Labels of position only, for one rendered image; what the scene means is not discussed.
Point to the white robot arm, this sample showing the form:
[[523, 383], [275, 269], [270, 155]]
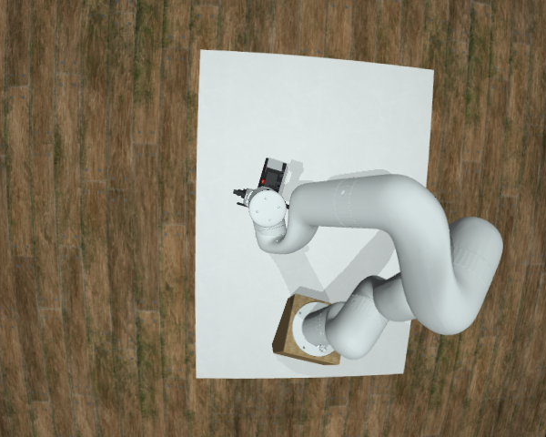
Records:
[[443, 300]]

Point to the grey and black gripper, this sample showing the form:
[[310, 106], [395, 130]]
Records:
[[245, 194]]

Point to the black power strip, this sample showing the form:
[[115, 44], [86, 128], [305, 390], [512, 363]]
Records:
[[263, 177]]

